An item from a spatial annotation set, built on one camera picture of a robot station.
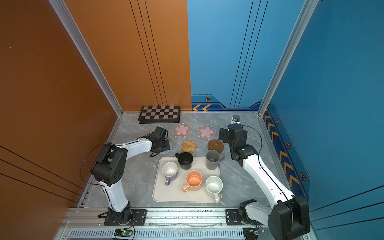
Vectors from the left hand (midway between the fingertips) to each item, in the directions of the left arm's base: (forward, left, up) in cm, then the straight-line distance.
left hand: (166, 145), depth 100 cm
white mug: (-26, -30, 0) cm, 40 cm away
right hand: (-3, -38, +21) cm, 44 cm away
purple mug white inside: (-18, -4, +1) cm, 18 cm away
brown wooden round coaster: (0, -33, 0) cm, 33 cm away
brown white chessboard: (+26, +9, +2) cm, 28 cm away
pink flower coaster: (+13, -9, -1) cm, 16 cm away
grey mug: (-12, -30, +2) cm, 32 cm away
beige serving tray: (-30, -8, -1) cm, 31 cm away
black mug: (-13, -13, +4) cm, 19 cm away
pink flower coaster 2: (+12, -27, -1) cm, 30 cm away
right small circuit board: (-48, -47, -1) cm, 67 cm away
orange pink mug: (-24, -19, -1) cm, 31 cm away
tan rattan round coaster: (-1, -15, 0) cm, 15 cm away
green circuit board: (-48, +14, -3) cm, 50 cm away
